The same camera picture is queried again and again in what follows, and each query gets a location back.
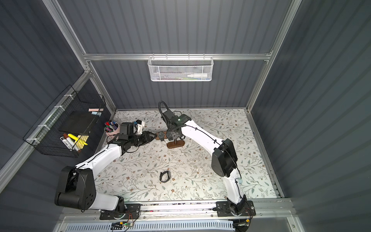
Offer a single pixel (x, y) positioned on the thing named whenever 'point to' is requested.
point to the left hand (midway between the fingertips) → (155, 137)
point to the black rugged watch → (161, 135)
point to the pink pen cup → (111, 128)
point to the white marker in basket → (66, 143)
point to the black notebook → (78, 122)
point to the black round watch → (169, 175)
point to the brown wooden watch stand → (171, 143)
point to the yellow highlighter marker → (76, 138)
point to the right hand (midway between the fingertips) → (178, 132)
